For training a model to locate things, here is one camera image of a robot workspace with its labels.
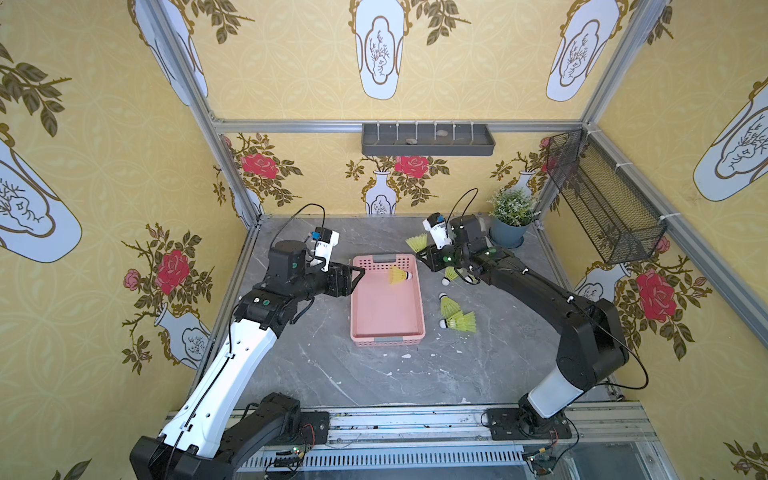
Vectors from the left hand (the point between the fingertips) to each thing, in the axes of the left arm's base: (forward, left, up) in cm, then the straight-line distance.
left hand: (357, 269), depth 72 cm
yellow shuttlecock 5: (-4, -29, -22) cm, 37 cm away
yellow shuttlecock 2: (+11, -17, -4) cm, 21 cm away
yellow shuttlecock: (+13, -11, -23) cm, 29 cm away
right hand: (+10, -16, -9) cm, 21 cm away
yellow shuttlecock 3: (+1, -23, -4) cm, 24 cm away
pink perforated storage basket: (+2, -7, -28) cm, 29 cm away
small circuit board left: (-35, +18, -30) cm, 49 cm away
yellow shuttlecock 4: (+3, -27, -25) cm, 37 cm away
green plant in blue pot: (+30, -51, -10) cm, 59 cm away
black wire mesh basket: (+17, -72, +1) cm, 74 cm away
